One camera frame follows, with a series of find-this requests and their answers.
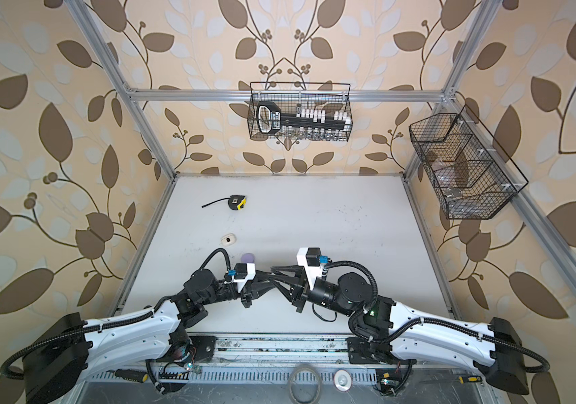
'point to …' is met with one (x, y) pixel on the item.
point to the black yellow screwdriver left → (133, 375)
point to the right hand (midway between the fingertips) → (270, 274)
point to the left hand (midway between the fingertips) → (273, 276)
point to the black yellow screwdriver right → (472, 379)
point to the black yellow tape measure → (235, 202)
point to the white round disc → (343, 380)
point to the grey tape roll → (305, 366)
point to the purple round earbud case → (248, 257)
